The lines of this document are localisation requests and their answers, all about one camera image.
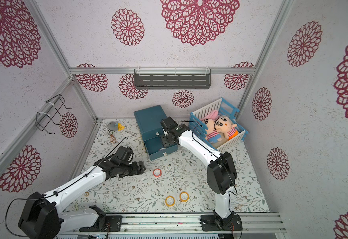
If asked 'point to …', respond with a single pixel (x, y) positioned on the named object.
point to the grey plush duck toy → (114, 126)
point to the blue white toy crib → (225, 108)
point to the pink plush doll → (212, 135)
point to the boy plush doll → (224, 124)
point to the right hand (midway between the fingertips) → (172, 140)
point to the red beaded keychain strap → (112, 139)
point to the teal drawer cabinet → (148, 120)
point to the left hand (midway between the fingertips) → (138, 170)
